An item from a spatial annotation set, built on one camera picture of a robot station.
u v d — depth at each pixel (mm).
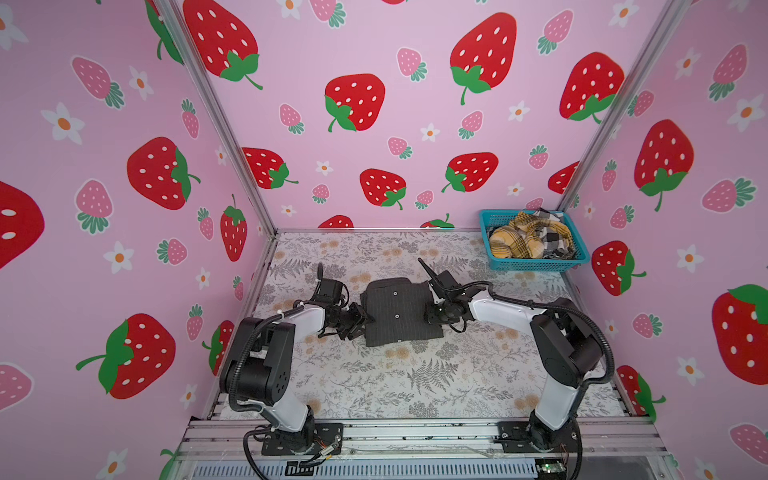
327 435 751
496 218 1148
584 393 537
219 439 753
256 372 459
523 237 1066
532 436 662
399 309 935
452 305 711
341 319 799
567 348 481
